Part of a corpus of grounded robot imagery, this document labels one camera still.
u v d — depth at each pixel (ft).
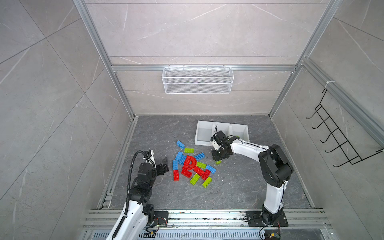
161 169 2.39
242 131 3.52
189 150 3.23
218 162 2.97
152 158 2.34
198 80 3.30
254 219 2.39
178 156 3.13
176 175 2.85
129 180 1.81
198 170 2.90
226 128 3.50
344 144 2.05
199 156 3.13
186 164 3.01
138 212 1.76
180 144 3.29
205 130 3.70
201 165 2.99
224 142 2.35
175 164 2.97
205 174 2.88
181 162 3.04
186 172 2.90
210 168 2.96
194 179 2.81
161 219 2.39
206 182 2.74
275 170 1.64
